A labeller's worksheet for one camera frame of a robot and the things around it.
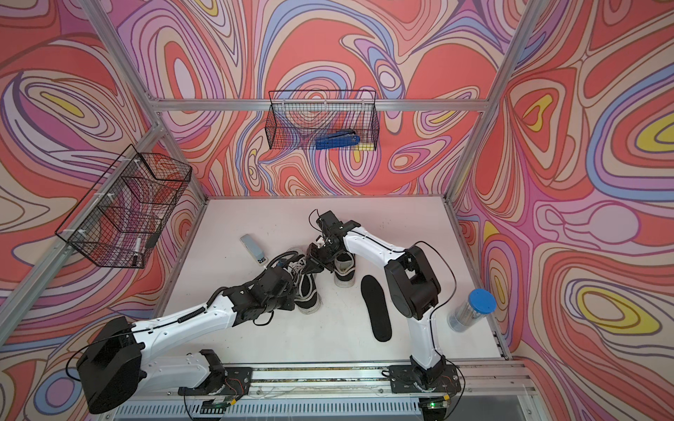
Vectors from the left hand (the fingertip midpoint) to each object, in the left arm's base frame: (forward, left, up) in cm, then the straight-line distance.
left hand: (300, 297), depth 83 cm
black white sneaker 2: (+9, -14, +2) cm, 17 cm away
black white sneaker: (-2, -3, +3) cm, 4 cm away
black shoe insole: (+2, -25, -5) cm, 25 cm away
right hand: (+5, -1, +4) cm, 7 cm away
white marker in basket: (+5, +44, +19) cm, 48 cm away
